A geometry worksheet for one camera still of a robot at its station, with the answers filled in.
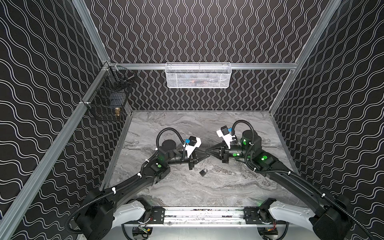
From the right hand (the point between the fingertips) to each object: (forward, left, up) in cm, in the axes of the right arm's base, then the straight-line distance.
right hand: (207, 151), depth 68 cm
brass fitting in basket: (+22, +48, +4) cm, 53 cm away
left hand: (-3, -2, +1) cm, 4 cm away
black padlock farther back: (+2, +1, -27) cm, 27 cm away
